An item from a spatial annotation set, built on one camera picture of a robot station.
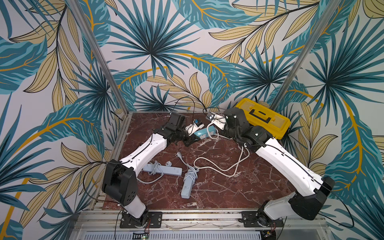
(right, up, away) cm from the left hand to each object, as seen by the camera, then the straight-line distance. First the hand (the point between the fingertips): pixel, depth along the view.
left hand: (196, 138), depth 81 cm
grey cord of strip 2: (-2, -21, +2) cm, 21 cm away
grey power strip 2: (-5, -26, -3) cm, 26 cm away
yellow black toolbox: (+49, +8, +11) cm, 50 cm away
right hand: (+14, +11, -9) cm, 20 cm away
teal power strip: (+4, +2, -3) cm, 5 cm away
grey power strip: (-17, -20, +7) cm, 27 cm away
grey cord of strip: (-23, -17, +3) cm, 29 cm away
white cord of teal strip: (+15, -20, +9) cm, 27 cm away
